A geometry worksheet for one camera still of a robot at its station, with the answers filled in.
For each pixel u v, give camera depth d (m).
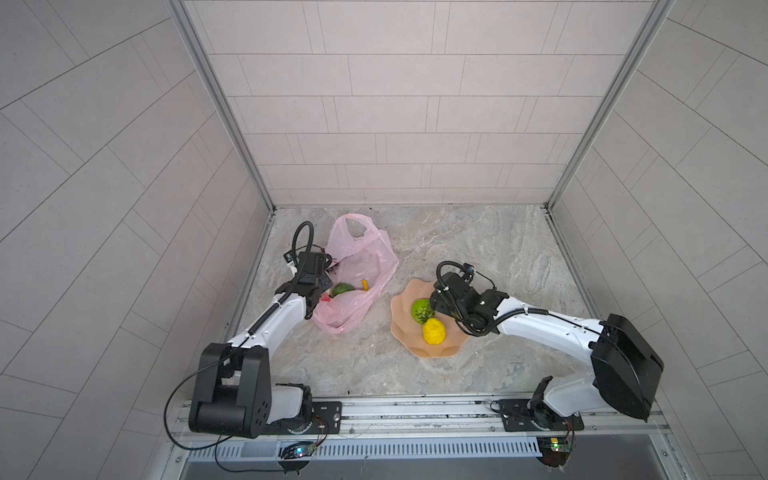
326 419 0.70
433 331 0.80
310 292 0.62
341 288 0.89
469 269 0.75
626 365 0.40
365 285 0.93
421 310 0.82
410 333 0.83
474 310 0.61
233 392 0.40
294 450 0.65
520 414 0.71
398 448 1.05
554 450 0.68
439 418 0.73
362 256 1.02
